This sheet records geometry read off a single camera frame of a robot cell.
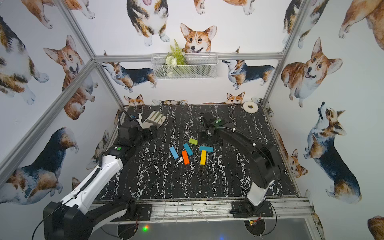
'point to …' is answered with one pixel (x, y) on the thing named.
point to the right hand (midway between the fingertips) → (204, 141)
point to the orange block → (185, 157)
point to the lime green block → (193, 141)
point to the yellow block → (203, 157)
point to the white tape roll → (252, 110)
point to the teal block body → (208, 149)
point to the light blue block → (174, 152)
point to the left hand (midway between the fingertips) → (150, 124)
